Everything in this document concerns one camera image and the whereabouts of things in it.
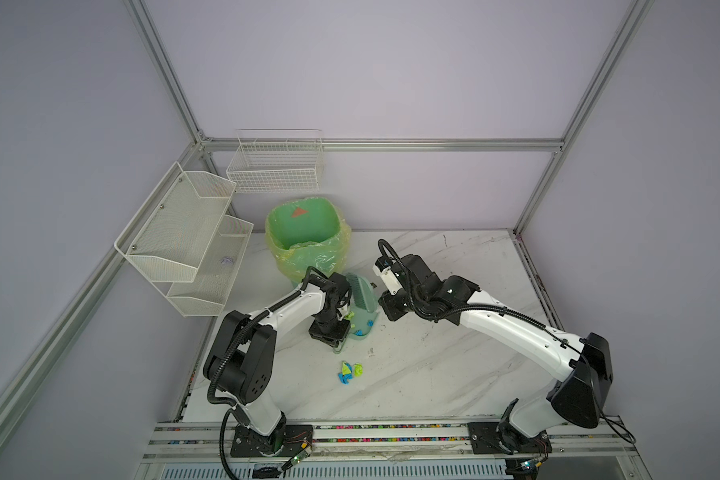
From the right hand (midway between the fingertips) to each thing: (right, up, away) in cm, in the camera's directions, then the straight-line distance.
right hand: (379, 298), depth 77 cm
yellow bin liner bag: (-25, +20, +30) cm, 44 cm away
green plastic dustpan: (-4, -3, +7) cm, 9 cm away
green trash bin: (-25, +20, +30) cm, 44 cm away
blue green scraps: (-9, -8, +16) cm, 20 cm away
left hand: (-13, -15, +7) cm, 21 cm away
